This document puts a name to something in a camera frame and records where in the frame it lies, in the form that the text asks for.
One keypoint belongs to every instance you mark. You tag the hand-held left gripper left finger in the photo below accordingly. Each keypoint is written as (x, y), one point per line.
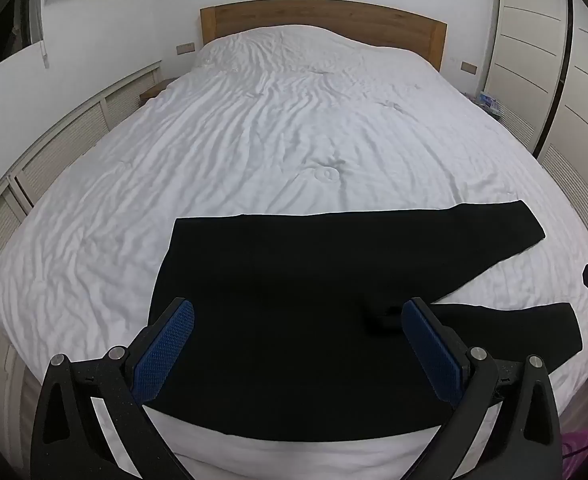
(166, 350)

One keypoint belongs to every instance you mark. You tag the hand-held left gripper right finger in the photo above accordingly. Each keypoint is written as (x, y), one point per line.
(431, 350)

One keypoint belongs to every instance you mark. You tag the black pants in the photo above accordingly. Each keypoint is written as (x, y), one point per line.
(284, 270)

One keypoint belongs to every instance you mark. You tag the pink plastic bag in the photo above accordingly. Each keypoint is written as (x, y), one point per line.
(581, 452)

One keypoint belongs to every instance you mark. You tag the blue patterned packet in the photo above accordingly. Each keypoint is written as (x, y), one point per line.
(488, 102)

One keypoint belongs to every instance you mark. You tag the white wardrobe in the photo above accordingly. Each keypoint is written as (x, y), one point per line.
(529, 35)

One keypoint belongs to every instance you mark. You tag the wooden nightstand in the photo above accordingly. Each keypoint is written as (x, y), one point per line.
(156, 89)

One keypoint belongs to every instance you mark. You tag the wooden headboard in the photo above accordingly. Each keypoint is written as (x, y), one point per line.
(324, 15)

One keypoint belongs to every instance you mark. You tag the wall switch plate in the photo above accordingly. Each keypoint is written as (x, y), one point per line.
(468, 67)
(185, 48)

